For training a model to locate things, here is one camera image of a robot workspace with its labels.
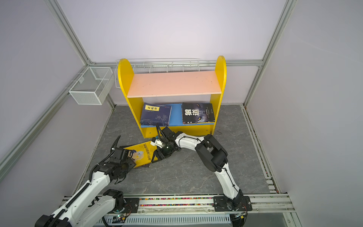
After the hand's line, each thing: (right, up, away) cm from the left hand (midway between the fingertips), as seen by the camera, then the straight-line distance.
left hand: (132, 166), depth 84 cm
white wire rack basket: (+10, +64, +10) cm, 66 cm away
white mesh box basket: (-34, +52, +16) cm, 64 cm away
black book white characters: (+40, +32, +8) cm, 52 cm away
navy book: (+11, +32, +6) cm, 34 cm away
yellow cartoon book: (+5, +6, +4) cm, 9 cm away
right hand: (+14, +2, +2) cm, 14 cm away
